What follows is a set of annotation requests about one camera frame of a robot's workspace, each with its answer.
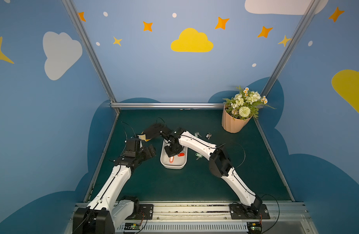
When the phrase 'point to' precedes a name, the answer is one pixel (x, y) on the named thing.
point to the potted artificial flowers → (238, 110)
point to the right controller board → (254, 227)
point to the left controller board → (132, 226)
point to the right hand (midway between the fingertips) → (172, 153)
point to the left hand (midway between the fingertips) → (150, 149)
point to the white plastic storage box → (177, 161)
